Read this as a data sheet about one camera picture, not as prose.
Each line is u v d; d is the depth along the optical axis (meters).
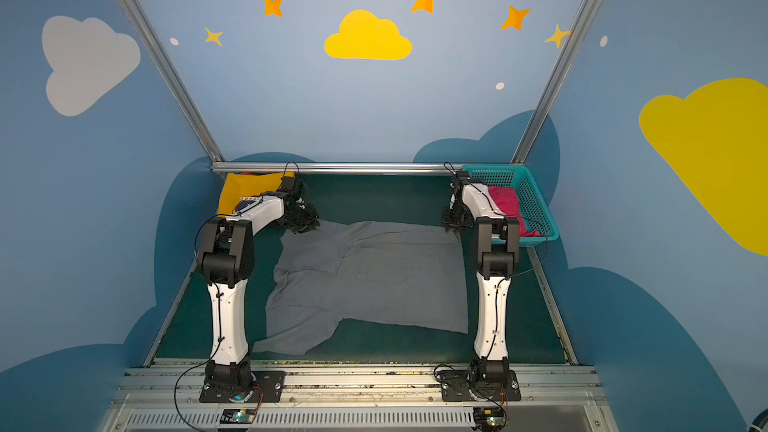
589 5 0.76
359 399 0.73
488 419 0.71
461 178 0.83
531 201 1.08
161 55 0.84
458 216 0.94
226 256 0.60
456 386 0.74
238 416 0.71
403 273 0.96
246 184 1.11
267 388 0.74
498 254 0.64
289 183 0.90
